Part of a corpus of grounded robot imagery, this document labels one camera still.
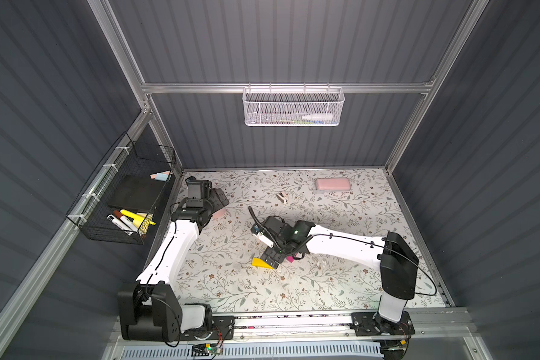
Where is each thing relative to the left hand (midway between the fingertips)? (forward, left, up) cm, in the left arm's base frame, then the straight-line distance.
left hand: (216, 200), depth 83 cm
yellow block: (-22, -17, -7) cm, 28 cm away
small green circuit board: (-44, -2, -20) cm, 49 cm away
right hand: (-15, -21, -10) cm, 28 cm away
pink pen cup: (+6, +3, -19) cm, 20 cm away
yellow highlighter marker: (-13, +20, +8) cm, 26 cm away
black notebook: (-5, +22, +10) cm, 25 cm away
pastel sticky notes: (+6, +19, +6) cm, 21 cm away
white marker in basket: (-15, +25, +9) cm, 30 cm away
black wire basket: (-15, +30, +15) cm, 37 cm away
